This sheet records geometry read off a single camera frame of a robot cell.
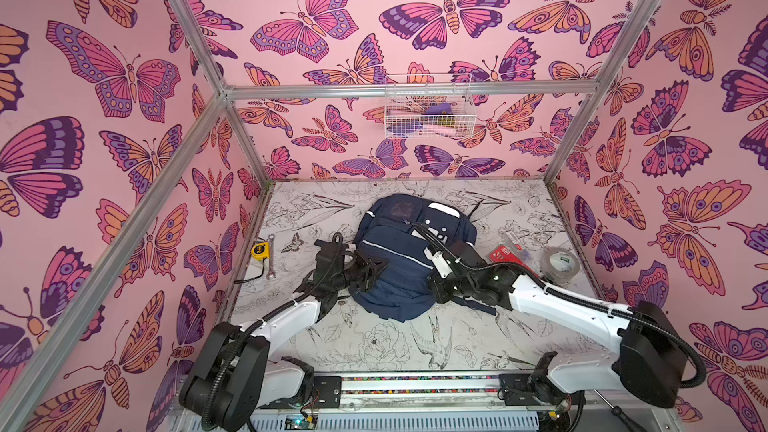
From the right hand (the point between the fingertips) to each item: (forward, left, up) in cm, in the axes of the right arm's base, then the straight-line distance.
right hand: (427, 281), depth 81 cm
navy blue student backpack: (-2, +6, -2) cm, 7 cm away
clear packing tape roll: (+11, -43, -10) cm, 46 cm away
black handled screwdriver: (-30, -45, -11) cm, 55 cm away
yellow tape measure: (+15, +53, -8) cm, 55 cm away
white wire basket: (+49, -2, +23) cm, 54 cm away
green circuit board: (-30, +32, -14) cm, 46 cm away
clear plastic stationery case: (+17, -32, -10) cm, 38 cm away
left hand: (+5, +9, +5) cm, 12 cm away
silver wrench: (+8, +48, -11) cm, 50 cm away
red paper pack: (+15, -27, -10) cm, 33 cm away
